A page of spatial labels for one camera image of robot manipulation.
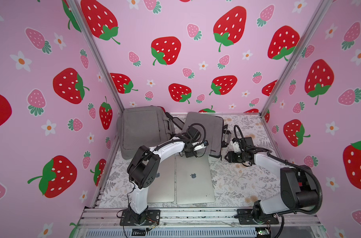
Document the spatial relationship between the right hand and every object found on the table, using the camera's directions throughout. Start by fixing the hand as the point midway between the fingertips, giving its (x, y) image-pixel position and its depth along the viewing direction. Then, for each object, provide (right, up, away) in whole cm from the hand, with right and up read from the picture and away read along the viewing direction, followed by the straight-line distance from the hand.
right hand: (226, 157), depth 92 cm
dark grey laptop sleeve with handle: (-5, +19, +15) cm, 25 cm away
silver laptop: (-39, -16, -10) cm, 43 cm away
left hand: (-21, +5, +2) cm, 22 cm away
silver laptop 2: (-21, -14, -6) cm, 26 cm away
